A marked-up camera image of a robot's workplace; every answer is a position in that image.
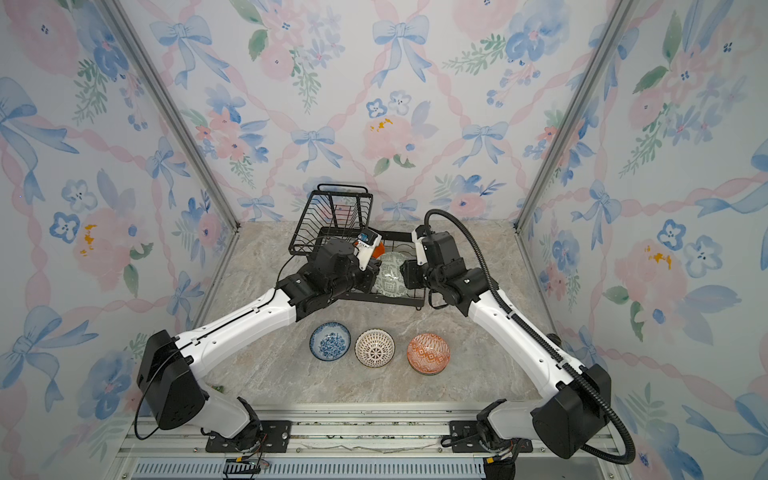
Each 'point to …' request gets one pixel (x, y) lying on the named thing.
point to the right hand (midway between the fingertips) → (406, 265)
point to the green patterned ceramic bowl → (389, 281)
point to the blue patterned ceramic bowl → (330, 341)
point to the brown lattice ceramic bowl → (374, 347)
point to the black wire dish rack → (338, 212)
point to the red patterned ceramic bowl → (428, 354)
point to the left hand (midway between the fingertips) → (380, 258)
